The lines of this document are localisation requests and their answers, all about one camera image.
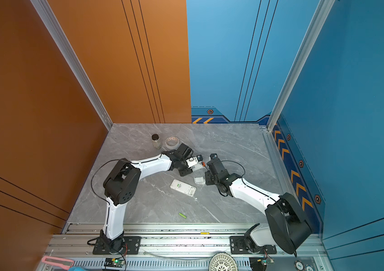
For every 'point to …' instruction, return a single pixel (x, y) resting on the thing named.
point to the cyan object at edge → (77, 269)
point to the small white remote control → (197, 166)
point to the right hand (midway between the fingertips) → (208, 174)
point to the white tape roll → (171, 142)
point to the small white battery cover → (199, 180)
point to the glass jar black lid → (156, 141)
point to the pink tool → (64, 263)
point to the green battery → (182, 215)
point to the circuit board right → (259, 263)
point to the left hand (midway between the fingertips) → (189, 165)
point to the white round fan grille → (223, 262)
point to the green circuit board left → (114, 262)
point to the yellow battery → (205, 233)
